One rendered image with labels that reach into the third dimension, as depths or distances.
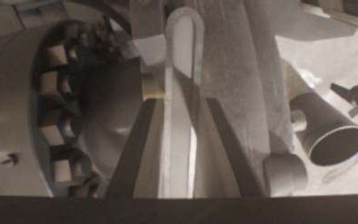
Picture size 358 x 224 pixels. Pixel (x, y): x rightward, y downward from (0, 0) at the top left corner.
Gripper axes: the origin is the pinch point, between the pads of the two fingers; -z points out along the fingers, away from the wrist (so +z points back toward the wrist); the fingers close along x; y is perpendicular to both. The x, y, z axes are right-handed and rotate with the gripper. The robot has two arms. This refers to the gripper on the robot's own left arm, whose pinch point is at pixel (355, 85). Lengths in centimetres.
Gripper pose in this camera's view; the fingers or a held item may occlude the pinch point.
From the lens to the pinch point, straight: 75.3
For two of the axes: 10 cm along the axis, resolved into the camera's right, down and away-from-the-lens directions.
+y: 1.8, 8.2, 5.5
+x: -9.8, 2.1, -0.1
